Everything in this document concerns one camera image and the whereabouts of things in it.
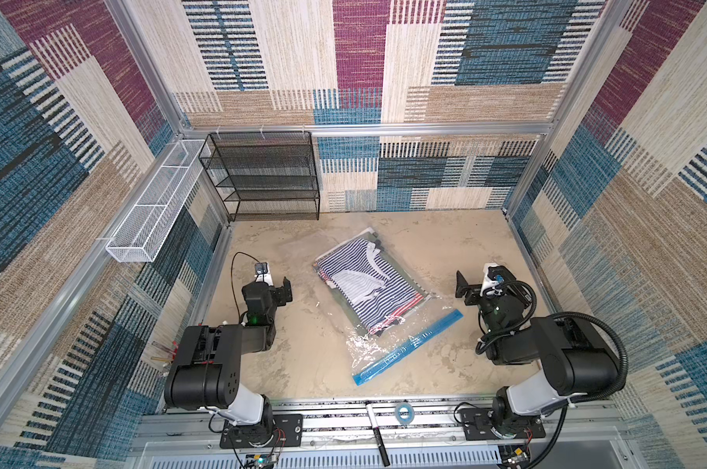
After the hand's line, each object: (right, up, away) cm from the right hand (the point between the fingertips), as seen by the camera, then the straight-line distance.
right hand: (476, 273), depth 90 cm
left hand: (-64, -2, +4) cm, 64 cm away
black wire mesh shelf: (-71, +34, +19) cm, 81 cm away
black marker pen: (-31, -38, -17) cm, 52 cm away
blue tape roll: (-22, -35, -13) cm, 43 cm away
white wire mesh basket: (-88, +13, -18) cm, 91 cm away
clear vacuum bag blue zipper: (-32, -22, -7) cm, 39 cm away
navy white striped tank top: (-32, -3, +5) cm, 33 cm away
